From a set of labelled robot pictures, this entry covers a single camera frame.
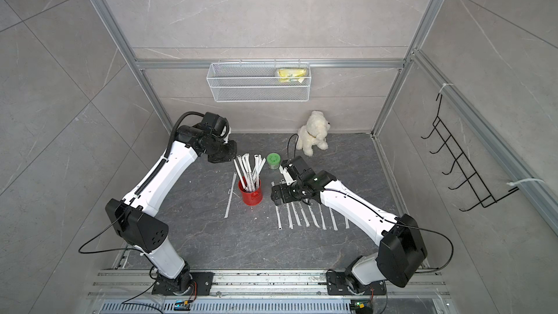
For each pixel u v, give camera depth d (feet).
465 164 2.16
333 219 2.89
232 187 3.21
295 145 3.81
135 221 1.38
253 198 2.86
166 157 1.63
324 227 2.81
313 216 2.91
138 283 2.45
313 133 3.27
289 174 2.15
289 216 2.93
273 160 3.31
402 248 1.33
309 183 1.87
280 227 2.82
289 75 2.80
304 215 2.95
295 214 2.95
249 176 2.89
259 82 3.30
